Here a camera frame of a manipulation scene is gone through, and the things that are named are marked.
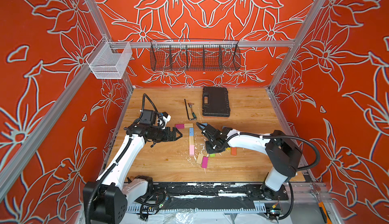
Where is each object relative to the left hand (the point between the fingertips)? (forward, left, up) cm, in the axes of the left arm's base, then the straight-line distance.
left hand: (175, 134), depth 77 cm
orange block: (-1, -33, -15) cm, 36 cm away
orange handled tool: (-27, -71, -14) cm, 78 cm away
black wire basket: (+50, -7, +16) cm, 53 cm away
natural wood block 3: (-6, -14, -14) cm, 21 cm away
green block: (-5, -21, -13) cm, 25 cm away
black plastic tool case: (+34, -23, -11) cm, 42 cm away
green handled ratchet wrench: (+31, -5, -12) cm, 34 cm away
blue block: (+9, -8, -13) cm, 18 cm away
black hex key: (+25, -4, -14) cm, 29 cm away
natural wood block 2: (+4, -8, -14) cm, 16 cm away
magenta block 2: (-8, -17, -16) cm, 24 cm away
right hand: (-1, -18, -14) cm, 23 cm away
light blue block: (+16, -16, -13) cm, 26 cm away
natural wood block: (+15, -5, -14) cm, 21 cm away
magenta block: (+15, +1, -16) cm, 22 cm away
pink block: (-2, -9, -13) cm, 16 cm away
